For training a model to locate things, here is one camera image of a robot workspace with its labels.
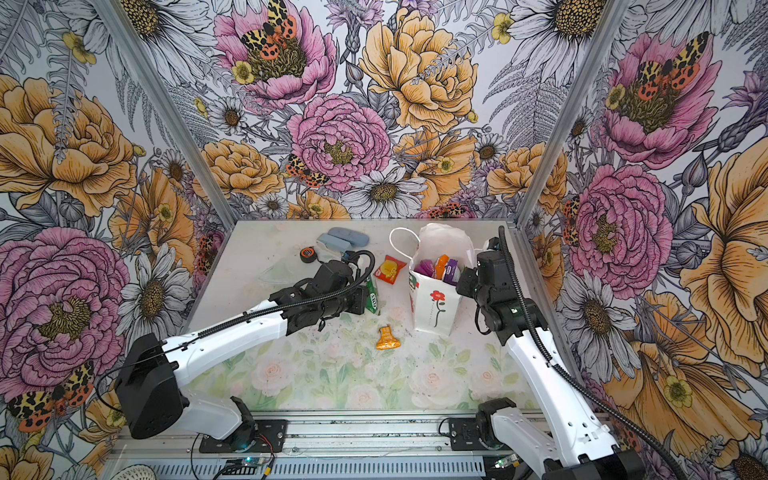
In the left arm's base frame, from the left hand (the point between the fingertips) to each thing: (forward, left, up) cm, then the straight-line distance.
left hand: (365, 301), depth 81 cm
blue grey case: (+36, +6, -15) cm, 39 cm away
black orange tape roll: (+27, +22, -13) cm, 37 cm away
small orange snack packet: (-5, -6, -15) cm, 17 cm away
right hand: (+1, -26, +7) cm, 27 cm away
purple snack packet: (+11, -17, 0) cm, 20 cm away
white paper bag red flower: (-1, -18, +1) cm, 18 cm away
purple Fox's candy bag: (+8, -24, +2) cm, 25 cm away
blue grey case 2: (+32, +13, -13) cm, 37 cm away
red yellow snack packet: (+22, -7, -16) cm, 28 cm away
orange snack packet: (+15, -22, -4) cm, 27 cm away
